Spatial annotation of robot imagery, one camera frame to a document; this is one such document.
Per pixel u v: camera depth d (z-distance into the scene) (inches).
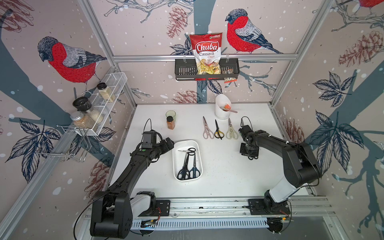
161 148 29.5
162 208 28.7
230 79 35.5
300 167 18.3
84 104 24.0
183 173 32.9
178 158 35.6
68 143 22.9
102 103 31.2
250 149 30.5
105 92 28.8
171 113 42.1
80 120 23.3
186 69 37.4
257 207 28.7
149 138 26.2
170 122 39.6
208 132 40.8
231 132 40.6
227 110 41.5
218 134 40.4
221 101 41.6
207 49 32.0
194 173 33.6
